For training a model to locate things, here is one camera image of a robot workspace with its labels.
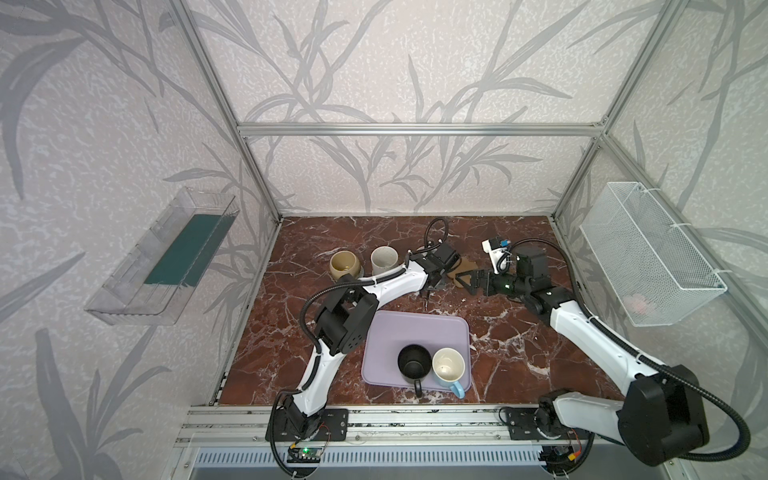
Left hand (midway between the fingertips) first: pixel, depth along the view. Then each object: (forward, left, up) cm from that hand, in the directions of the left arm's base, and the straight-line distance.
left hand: (436, 271), depth 96 cm
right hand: (-6, -7, +13) cm, 16 cm away
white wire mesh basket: (-18, -42, +30) cm, 55 cm away
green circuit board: (-49, +34, -7) cm, 60 cm away
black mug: (-28, +8, -4) cm, 29 cm away
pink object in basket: (-18, -47, +15) cm, 53 cm away
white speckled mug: (+5, +18, 0) cm, 19 cm away
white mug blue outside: (-29, -2, -4) cm, 29 cm away
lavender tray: (-19, +15, -5) cm, 25 cm away
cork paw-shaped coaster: (-8, -5, +16) cm, 19 cm away
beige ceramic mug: (+3, +31, 0) cm, 31 cm away
